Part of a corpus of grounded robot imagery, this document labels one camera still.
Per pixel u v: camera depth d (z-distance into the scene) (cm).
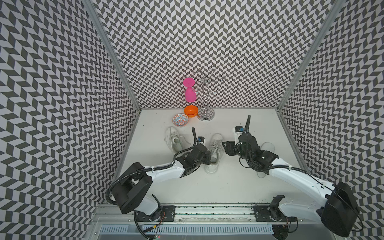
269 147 97
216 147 84
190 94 102
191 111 114
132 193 42
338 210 39
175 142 90
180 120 111
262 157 57
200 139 77
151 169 47
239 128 69
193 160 64
